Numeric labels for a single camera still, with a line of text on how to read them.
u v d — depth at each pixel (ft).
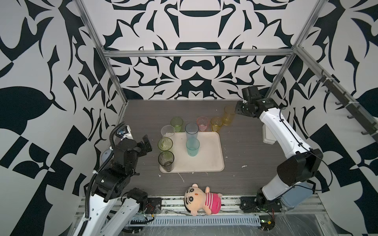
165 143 3.28
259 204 2.23
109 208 1.33
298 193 2.56
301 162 1.41
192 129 2.84
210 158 3.06
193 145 3.01
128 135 1.88
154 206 2.39
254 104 1.87
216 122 3.26
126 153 1.50
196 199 2.26
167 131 2.81
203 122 3.17
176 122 3.16
